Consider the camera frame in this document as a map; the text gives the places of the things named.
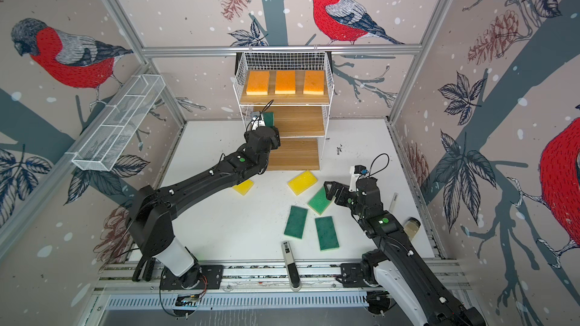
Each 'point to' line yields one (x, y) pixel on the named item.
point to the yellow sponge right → (302, 182)
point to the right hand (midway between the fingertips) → (331, 189)
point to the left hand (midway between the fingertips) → (267, 128)
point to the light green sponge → (319, 202)
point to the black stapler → (149, 262)
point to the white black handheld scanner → (291, 268)
